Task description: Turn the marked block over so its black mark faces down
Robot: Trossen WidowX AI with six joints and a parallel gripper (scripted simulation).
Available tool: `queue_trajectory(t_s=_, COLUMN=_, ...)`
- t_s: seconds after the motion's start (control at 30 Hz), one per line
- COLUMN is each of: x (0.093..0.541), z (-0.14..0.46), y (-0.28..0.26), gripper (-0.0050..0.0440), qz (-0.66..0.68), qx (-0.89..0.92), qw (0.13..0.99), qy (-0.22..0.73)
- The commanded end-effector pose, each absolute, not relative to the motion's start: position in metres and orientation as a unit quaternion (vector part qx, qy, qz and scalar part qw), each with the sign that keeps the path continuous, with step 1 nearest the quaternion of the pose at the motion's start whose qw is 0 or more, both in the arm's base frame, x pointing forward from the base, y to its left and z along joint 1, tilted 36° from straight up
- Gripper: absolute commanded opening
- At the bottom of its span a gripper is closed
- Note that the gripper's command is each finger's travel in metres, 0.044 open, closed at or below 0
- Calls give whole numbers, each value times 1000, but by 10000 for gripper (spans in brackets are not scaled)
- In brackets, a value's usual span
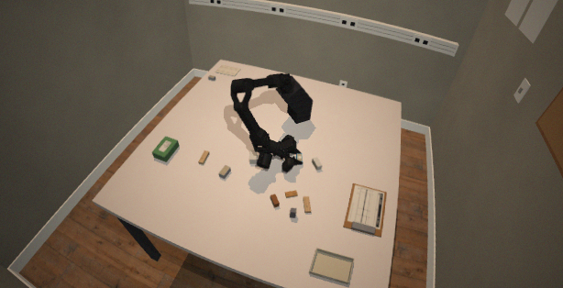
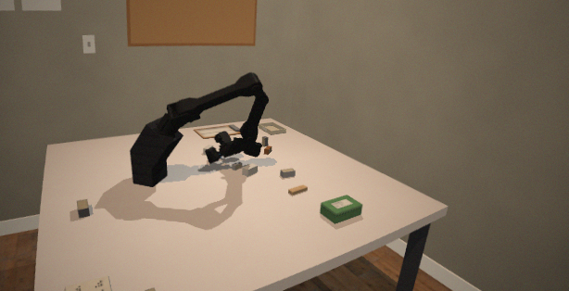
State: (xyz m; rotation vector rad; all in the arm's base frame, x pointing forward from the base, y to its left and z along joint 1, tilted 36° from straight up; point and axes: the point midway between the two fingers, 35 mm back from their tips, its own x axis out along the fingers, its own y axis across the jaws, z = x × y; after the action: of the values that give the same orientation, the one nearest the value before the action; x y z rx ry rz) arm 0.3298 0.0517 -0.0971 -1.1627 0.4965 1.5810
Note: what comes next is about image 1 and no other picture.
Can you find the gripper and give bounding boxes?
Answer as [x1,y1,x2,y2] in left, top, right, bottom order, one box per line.
[272,141,303,172]

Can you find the shallow beige rectangular tray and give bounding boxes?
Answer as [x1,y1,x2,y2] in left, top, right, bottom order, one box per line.
[309,249,354,284]

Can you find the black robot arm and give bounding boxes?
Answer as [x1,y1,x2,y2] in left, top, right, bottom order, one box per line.
[230,73,297,169]

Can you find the green box with white label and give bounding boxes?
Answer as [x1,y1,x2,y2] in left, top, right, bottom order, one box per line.
[152,137,180,162]

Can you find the brown clipboard with white paper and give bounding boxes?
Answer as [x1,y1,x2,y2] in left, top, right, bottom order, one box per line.
[344,184,387,237]

